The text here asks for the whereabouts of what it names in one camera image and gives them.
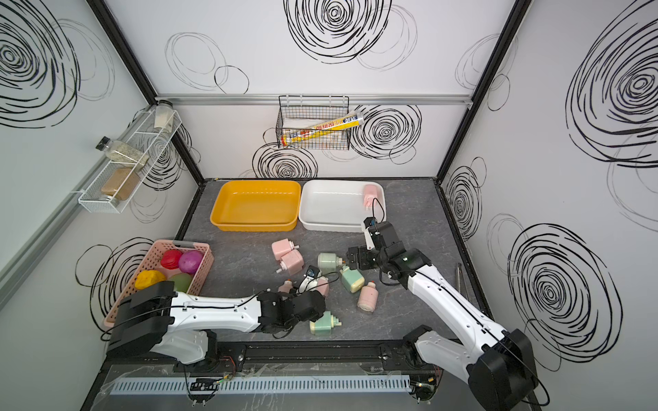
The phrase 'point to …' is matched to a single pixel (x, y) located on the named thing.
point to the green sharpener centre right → (351, 278)
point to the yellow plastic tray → (257, 206)
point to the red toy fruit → (170, 259)
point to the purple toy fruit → (189, 261)
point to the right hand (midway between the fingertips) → (360, 254)
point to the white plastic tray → (337, 206)
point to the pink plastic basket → (200, 278)
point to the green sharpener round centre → (328, 262)
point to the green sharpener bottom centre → (322, 327)
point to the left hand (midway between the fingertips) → (319, 298)
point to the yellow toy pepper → (147, 277)
